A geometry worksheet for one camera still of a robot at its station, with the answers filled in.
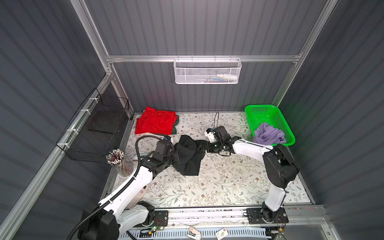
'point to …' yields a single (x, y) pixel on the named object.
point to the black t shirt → (190, 153)
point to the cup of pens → (116, 158)
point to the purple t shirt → (267, 135)
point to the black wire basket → (97, 130)
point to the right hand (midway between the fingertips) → (203, 150)
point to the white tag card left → (194, 233)
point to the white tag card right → (221, 233)
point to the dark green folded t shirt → (174, 130)
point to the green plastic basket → (257, 114)
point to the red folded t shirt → (155, 122)
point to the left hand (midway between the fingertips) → (179, 154)
